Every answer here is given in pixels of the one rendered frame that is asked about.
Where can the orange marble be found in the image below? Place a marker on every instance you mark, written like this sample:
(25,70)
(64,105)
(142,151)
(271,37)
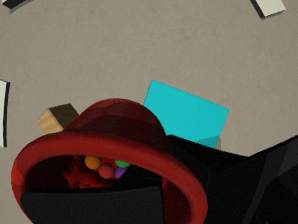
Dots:
(93,162)

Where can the red marble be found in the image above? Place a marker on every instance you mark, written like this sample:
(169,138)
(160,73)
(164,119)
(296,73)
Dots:
(106,171)

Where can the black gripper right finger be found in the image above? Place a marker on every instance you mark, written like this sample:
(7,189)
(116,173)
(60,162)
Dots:
(234,184)

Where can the purple marble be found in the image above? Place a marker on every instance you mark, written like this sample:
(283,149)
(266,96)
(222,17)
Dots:
(119,172)

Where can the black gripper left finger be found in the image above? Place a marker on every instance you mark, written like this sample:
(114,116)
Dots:
(135,198)

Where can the dark red cup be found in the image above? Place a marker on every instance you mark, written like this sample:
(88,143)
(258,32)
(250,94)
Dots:
(113,129)

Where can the white square pad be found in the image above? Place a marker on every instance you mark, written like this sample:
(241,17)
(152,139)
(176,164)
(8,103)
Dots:
(4,94)

